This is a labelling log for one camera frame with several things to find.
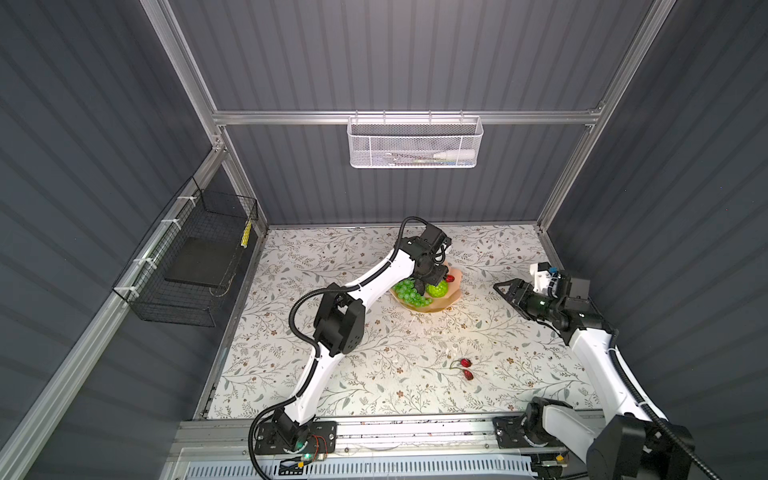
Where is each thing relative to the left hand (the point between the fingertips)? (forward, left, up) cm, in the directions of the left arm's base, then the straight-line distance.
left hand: (436, 274), depth 94 cm
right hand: (-13, -16, +7) cm, 22 cm away
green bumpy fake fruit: (-4, 0, -3) cm, 5 cm away
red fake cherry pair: (+1, -5, -4) cm, 7 cm away
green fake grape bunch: (-4, +10, -2) cm, 11 cm away
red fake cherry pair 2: (-25, -6, -9) cm, 28 cm away
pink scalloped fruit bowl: (-6, 0, -7) cm, 10 cm away
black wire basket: (-8, +66, +17) cm, 69 cm away
